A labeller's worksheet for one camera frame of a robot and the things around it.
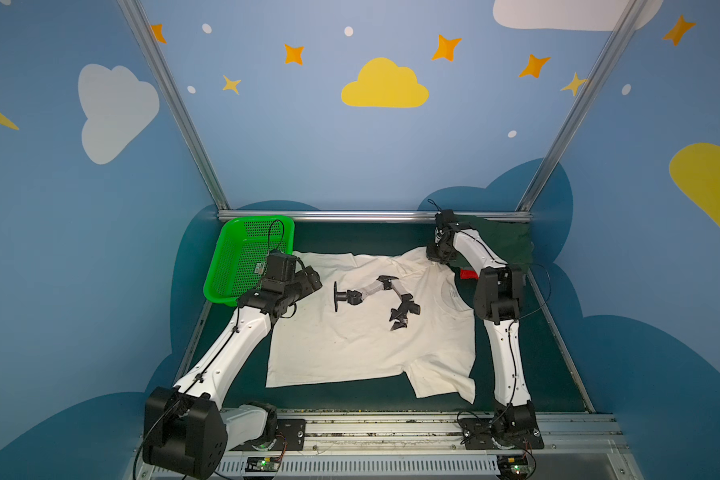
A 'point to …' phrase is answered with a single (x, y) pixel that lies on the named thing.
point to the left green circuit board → (262, 464)
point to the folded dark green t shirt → (512, 241)
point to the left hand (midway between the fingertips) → (311, 280)
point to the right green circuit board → (513, 464)
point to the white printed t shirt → (377, 315)
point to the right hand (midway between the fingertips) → (435, 253)
